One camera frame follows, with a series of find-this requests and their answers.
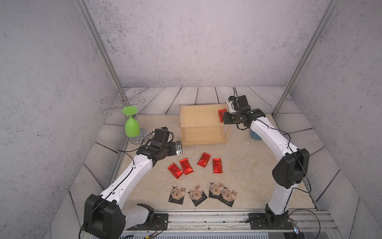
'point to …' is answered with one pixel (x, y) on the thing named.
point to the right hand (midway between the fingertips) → (225, 116)
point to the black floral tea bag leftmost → (177, 194)
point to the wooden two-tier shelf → (200, 124)
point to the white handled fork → (248, 142)
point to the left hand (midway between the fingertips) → (177, 147)
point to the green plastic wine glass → (132, 128)
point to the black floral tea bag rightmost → (228, 196)
